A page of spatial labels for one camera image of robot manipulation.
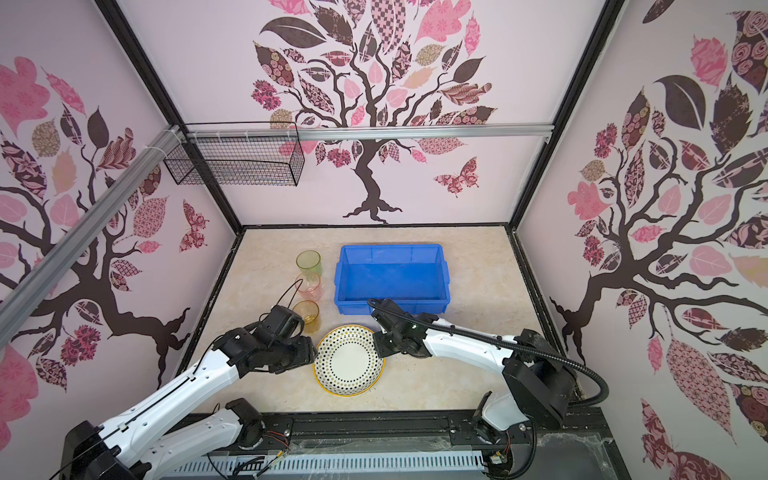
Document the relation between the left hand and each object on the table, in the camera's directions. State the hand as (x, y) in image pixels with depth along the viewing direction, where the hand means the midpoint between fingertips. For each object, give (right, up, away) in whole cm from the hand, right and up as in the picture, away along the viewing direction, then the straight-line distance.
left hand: (308, 361), depth 78 cm
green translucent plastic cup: (-8, +26, +27) cm, 39 cm away
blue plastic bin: (+30, +20, +28) cm, 45 cm away
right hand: (+18, +4, +5) cm, 19 cm away
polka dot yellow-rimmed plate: (+9, -3, +7) cm, 12 cm away
